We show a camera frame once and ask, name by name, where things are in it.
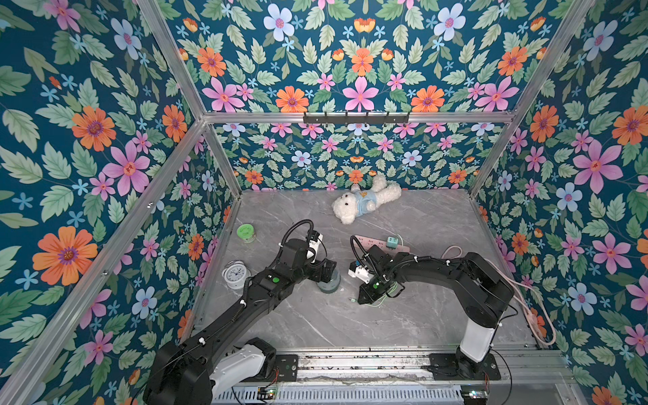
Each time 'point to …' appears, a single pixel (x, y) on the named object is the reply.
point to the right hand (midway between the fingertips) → (365, 296)
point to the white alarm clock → (235, 273)
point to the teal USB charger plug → (392, 242)
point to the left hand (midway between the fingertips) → (328, 259)
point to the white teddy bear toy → (349, 205)
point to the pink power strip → (367, 243)
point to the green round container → (245, 233)
